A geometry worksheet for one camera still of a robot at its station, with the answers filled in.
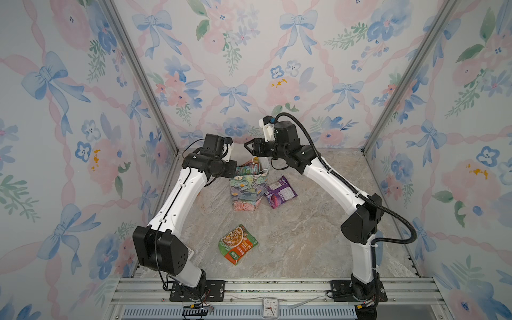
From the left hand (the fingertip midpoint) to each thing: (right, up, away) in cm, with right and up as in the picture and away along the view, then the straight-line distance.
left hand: (232, 166), depth 80 cm
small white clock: (+15, -49, -11) cm, 53 cm away
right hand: (+7, +9, -3) cm, 11 cm away
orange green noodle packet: (+1, -33, +4) cm, 33 cm away
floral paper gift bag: (+6, -8, +1) cm, 11 cm away
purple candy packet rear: (+21, -13, +18) cm, 31 cm away
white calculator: (-17, -36, +1) cm, 40 cm away
